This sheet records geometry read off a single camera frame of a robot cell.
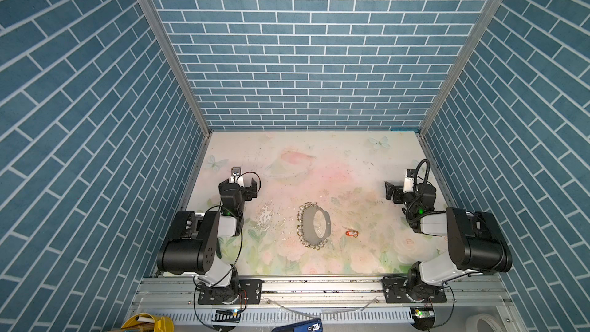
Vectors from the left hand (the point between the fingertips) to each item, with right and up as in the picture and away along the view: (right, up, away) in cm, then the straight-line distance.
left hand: (245, 178), depth 93 cm
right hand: (+65, -2, +2) cm, 65 cm away
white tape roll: (+75, -40, -25) cm, 89 cm away
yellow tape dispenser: (-18, -35, -31) cm, 50 cm away
